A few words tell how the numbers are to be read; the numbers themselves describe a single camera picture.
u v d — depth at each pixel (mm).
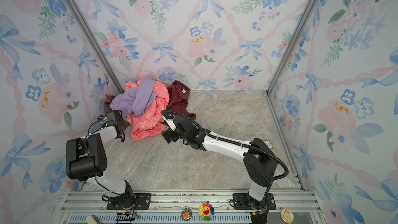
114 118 749
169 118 673
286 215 703
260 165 445
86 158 486
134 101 931
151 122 934
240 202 732
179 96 1099
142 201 741
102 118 828
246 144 475
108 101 1005
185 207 732
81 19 804
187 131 608
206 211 705
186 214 703
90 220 668
